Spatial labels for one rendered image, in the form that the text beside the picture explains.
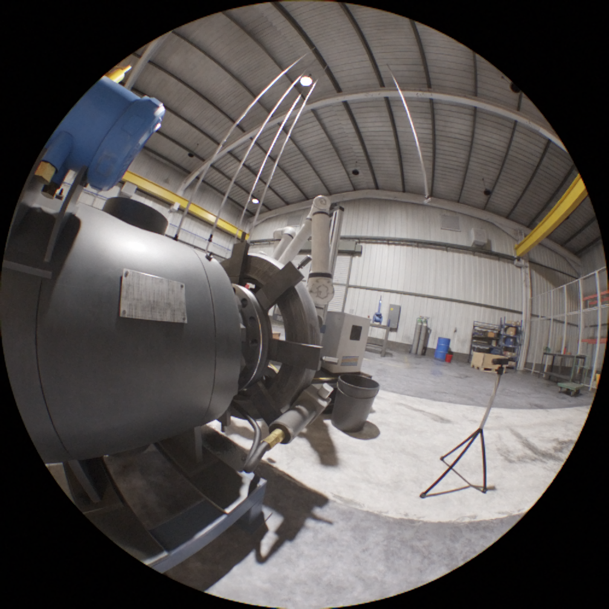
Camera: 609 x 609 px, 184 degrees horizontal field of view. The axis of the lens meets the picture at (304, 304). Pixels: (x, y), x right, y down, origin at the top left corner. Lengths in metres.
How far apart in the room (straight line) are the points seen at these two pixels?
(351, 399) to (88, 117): 1.49
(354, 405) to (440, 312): 8.11
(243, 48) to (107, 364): 8.55
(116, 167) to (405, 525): 1.24
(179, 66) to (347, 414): 10.24
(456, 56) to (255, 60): 6.14
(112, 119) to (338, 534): 1.13
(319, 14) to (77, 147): 7.62
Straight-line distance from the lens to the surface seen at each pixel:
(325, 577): 0.80
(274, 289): 0.68
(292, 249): 1.34
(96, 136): 0.33
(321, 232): 1.24
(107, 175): 0.33
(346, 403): 1.34
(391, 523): 0.98
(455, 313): 9.30
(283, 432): 0.53
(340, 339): 1.51
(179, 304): 0.35
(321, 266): 1.16
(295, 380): 0.68
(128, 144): 0.31
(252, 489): 0.61
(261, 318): 0.66
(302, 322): 0.64
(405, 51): 7.63
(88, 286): 0.31
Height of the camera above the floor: 0.76
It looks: 3 degrees up
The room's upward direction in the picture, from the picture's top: 11 degrees clockwise
